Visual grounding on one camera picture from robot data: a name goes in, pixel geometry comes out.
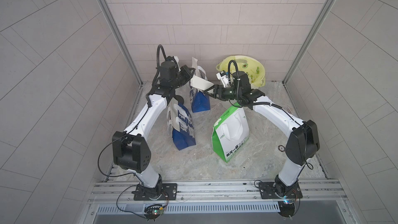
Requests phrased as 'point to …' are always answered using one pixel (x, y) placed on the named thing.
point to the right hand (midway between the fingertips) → (208, 93)
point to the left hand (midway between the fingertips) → (198, 67)
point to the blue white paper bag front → (180, 126)
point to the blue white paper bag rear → (200, 100)
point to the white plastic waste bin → (254, 69)
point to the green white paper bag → (230, 132)
